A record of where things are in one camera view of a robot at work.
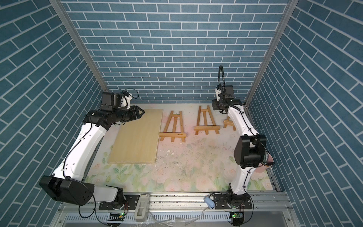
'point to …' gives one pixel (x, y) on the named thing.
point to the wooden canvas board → (136, 142)
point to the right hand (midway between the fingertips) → (217, 103)
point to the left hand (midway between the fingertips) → (146, 111)
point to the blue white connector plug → (210, 203)
